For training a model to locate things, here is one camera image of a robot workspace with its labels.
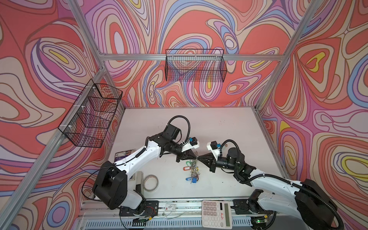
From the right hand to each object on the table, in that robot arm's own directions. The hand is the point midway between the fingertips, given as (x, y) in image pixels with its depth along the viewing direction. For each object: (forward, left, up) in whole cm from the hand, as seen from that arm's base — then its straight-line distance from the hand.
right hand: (199, 161), depth 75 cm
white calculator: (-22, -7, -13) cm, 27 cm away
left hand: (+2, +2, +2) cm, 3 cm away
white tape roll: (-5, +28, -14) cm, 32 cm away
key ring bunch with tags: (+2, +3, -15) cm, 15 cm away
